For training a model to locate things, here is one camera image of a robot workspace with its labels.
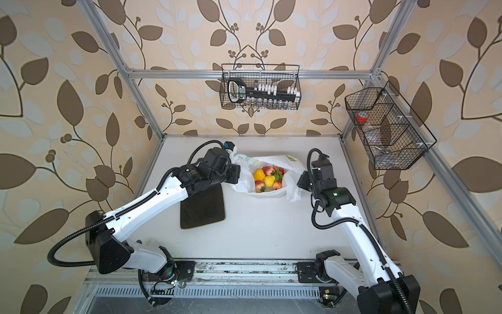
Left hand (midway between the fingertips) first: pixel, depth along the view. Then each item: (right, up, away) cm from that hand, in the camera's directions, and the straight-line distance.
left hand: (244, 169), depth 75 cm
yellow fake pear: (+11, -7, +21) cm, 25 cm away
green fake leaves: (+15, -4, +22) cm, 27 cm away
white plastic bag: (+20, +1, +5) cm, 20 cm away
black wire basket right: (+57, +13, -2) cm, 59 cm away
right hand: (+24, -4, +3) cm, 24 cm away
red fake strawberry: (+15, -9, +19) cm, 26 cm away
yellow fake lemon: (+6, -4, +21) cm, 22 cm away
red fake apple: (+10, -2, +25) cm, 27 cm away
